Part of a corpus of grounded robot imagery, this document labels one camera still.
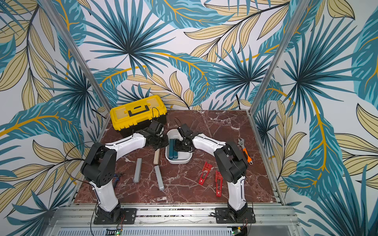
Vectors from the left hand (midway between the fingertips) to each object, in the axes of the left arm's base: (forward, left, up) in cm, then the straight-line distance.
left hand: (168, 144), depth 93 cm
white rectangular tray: (-8, -10, -2) cm, 12 cm away
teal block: (-2, -2, -3) cm, 4 cm away
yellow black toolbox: (+11, +25, +11) cm, 29 cm away
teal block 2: (-5, -5, -2) cm, 7 cm away
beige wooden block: (-7, +7, -4) cm, 11 cm away
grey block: (-16, +17, -4) cm, 23 cm away
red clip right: (-19, -31, -5) cm, 37 cm away
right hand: (-2, -5, -2) cm, 5 cm away
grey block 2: (-20, +4, -4) cm, 21 cm away
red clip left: (-14, -24, -5) cm, 28 cm away
